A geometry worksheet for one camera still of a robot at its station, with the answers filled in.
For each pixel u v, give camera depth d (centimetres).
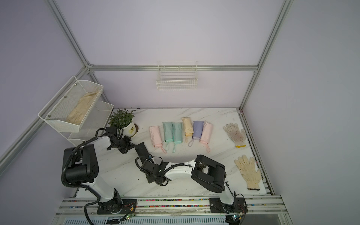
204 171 52
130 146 87
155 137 99
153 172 65
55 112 67
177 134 101
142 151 92
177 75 95
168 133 101
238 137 103
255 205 76
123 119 88
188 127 105
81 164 49
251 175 85
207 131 101
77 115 76
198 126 107
